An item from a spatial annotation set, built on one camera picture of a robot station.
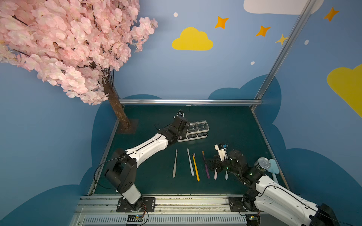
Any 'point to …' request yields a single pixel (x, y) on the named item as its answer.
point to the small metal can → (262, 164)
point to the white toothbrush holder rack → (196, 130)
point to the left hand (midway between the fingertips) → (182, 124)
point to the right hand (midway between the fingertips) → (211, 157)
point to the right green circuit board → (252, 217)
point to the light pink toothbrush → (216, 174)
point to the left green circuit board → (135, 218)
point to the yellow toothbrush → (197, 173)
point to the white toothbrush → (190, 163)
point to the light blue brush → (274, 169)
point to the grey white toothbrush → (174, 174)
